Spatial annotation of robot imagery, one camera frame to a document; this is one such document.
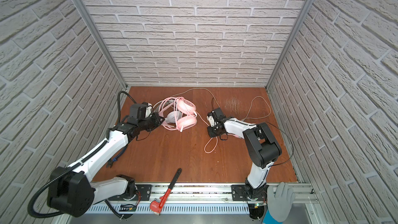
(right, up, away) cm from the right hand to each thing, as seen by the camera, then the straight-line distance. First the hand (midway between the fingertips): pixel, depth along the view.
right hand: (211, 131), depth 95 cm
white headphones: (-23, +10, -2) cm, 26 cm away
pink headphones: (-12, +11, -24) cm, 29 cm away
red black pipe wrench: (-27, -29, -25) cm, 47 cm away
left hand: (-26, +11, -13) cm, 31 cm away
